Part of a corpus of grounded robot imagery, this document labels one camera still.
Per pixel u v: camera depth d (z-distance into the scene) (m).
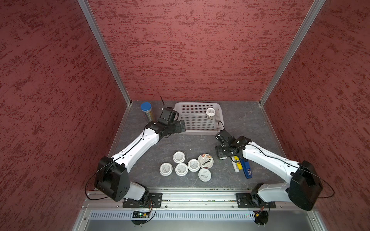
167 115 0.63
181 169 0.79
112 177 0.41
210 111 1.04
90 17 0.74
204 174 0.77
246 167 0.82
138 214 0.72
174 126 0.75
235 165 0.85
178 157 0.83
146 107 0.90
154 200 0.74
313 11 0.72
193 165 0.80
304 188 0.41
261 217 0.70
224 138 0.65
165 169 0.79
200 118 1.10
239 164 0.85
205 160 0.83
